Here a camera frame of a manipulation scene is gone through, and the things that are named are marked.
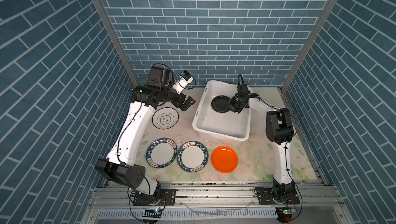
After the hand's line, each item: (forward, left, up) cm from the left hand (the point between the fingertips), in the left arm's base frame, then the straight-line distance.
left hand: (187, 94), depth 71 cm
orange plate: (-19, -19, -33) cm, 43 cm away
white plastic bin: (+1, -24, -34) cm, 42 cm away
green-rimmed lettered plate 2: (-16, -1, -36) cm, 40 cm away
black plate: (+22, -21, -34) cm, 46 cm away
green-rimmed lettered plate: (-14, +17, -35) cm, 41 cm away
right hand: (+17, -24, -28) cm, 41 cm away
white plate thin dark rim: (+9, +18, -33) cm, 39 cm away
